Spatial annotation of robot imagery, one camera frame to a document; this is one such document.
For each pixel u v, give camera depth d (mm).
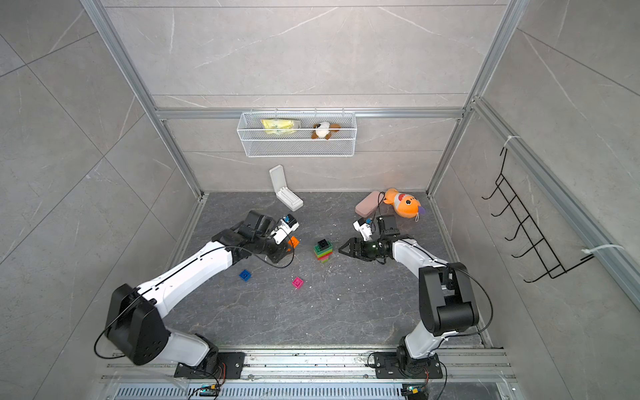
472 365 758
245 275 903
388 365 727
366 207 1136
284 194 1148
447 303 455
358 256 791
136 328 405
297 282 898
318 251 894
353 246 796
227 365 730
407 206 1039
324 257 933
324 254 912
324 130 857
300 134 894
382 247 689
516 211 711
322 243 884
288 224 724
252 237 629
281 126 835
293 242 835
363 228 839
